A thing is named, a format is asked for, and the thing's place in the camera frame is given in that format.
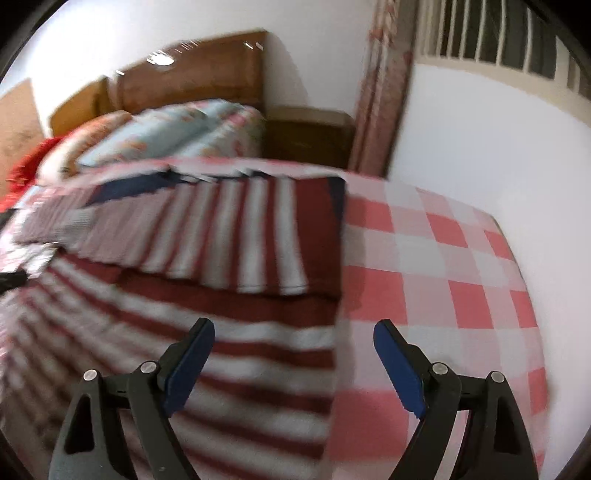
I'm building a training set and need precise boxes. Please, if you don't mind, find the wooden headboard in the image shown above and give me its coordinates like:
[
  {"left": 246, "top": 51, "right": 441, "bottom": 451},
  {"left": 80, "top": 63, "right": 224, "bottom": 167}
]
[{"left": 49, "top": 29, "right": 267, "bottom": 136}]

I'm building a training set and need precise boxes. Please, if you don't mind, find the light wooden side cabinet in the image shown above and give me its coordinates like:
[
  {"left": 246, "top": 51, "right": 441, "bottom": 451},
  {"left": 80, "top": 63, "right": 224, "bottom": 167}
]
[{"left": 0, "top": 79, "right": 45, "bottom": 195}]

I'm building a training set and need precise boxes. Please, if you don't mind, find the red white striped sweater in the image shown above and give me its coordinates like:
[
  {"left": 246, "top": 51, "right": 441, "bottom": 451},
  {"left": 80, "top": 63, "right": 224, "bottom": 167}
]
[{"left": 1, "top": 173, "right": 346, "bottom": 479}]

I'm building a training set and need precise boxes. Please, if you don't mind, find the pink floral curtain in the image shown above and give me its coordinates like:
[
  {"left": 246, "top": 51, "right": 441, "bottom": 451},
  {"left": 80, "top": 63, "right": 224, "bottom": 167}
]
[{"left": 349, "top": 0, "right": 420, "bottom": 177}]

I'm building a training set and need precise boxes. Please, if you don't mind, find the floral folded quilt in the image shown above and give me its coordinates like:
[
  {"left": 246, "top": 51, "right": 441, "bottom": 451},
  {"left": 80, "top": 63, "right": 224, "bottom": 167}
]
[{"left": 169, "top": 106, "right": 266, "bottom": 158}]

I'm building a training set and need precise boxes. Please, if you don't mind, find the dark wooden nightstand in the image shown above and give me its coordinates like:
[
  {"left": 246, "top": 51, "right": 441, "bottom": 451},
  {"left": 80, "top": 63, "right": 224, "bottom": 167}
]
[{"left": 263, "top": 106, "right": 356, "bottom": 169}]

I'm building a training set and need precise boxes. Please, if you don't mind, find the red cloth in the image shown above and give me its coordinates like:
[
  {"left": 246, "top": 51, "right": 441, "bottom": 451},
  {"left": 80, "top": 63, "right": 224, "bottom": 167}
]
[{"left": 0, "top": 136, "right": 63, "bottom": 212}]

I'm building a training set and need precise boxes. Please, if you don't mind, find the pink checkered bed sheet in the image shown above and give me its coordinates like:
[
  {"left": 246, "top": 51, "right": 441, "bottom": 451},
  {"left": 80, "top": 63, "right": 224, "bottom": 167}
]
[{"left": 1, "top": 158, "right": 548, "bottom": 479}]

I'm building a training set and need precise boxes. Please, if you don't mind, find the light blue floral pillow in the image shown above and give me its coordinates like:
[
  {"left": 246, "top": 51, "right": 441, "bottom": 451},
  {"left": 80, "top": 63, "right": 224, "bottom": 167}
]
[{"left": 76, "top": 99, "right": 242, "bottom": 170}]

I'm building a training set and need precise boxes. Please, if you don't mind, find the orange floral pillow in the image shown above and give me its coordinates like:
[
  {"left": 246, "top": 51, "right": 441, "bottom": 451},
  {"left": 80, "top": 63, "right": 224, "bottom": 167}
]
[{"left": 35, "top": 110, "right": 132, "bottom": 186}]

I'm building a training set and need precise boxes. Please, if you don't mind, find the white window grille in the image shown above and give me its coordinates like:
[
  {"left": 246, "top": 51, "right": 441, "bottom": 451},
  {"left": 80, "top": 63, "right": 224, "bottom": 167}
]
[{"left": 417, "top": 0, "right": 590, "bottom": 99}]

